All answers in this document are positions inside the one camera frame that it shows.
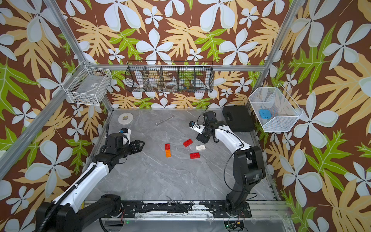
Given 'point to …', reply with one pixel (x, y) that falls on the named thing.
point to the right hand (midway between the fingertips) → (201, 132)
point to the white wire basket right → (275, 109)
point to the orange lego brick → (168, 153)
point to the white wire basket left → (88, 85)
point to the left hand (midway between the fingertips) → (141, 142)
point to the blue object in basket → (265, 113)
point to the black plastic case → (238, 118)
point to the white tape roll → (125, 118)
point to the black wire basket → (169, 76)
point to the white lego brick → (200, 147)
